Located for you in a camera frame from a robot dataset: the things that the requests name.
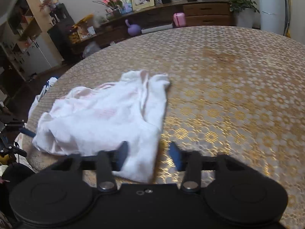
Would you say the wooden TV cabinet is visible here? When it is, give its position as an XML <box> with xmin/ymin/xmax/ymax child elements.
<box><xmin>71</xmin><ymin>0</ymin><xmax>234</xmax><ymax>55</ymax></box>

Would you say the white pink printed garment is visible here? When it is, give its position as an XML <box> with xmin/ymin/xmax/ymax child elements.
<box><xmin>33</xmin><ymin>70</ymin><xmax>170</xmax><ymax>182</ymax></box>

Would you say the pink lunch box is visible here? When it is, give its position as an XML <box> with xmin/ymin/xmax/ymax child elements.
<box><xmin>173</xmin><ymin>12</ymin><xmax>187</xmax><ymax>27</ymax></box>

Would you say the gold lace tablecloth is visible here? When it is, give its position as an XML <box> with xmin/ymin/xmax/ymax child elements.
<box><xmin>27</xmin><ymin>26</ymin><xmax>304</xmax><ymax>228</ymax></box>

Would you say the framed photo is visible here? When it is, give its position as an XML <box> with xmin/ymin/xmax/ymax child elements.
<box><xmin>131</xmin><ymin>0</ymin><xmax>155</xmax><ymax>11</ymax></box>

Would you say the white shopping bag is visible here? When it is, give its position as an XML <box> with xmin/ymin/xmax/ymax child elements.
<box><xmin>82</xmin><ymin>41</ymin><xmax>101</xmax><ymax>59</ymax></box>

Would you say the green potted plant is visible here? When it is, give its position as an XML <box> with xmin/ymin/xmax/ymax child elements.
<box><xmin>229</xmin><ymin>0</ymin><xmax>260</xmax><ymax>28</ymax></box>

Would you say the purple kettlebell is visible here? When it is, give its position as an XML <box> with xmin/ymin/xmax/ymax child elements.
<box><xmin>125</xmin><ymin>19</ymin><xmax>142</xmax><ymax>37</ymax></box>

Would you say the yellow curtain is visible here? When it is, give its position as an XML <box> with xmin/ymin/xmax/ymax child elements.
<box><xmin>284</xmin><ymin>0</ymin><xmax>291</xmax><ymax>38</ymax></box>

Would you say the red flower plant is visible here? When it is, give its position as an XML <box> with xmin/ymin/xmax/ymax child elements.
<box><xmin>93</xmin><ymin>0</ymin><xmax>129</xmax><ymax>18</ymax></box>

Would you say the white standing air conditioner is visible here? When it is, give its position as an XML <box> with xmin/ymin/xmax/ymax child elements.
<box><xmin>259</xmin><ymin>0</ymin><xmax>286</xmax><ymax>35</ymax></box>

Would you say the white book on shelf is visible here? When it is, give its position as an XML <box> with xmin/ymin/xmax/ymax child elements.
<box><xmin>141</xmin><ymin>23</ymin><xmax>173</xmax><ymax>34</ymax></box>

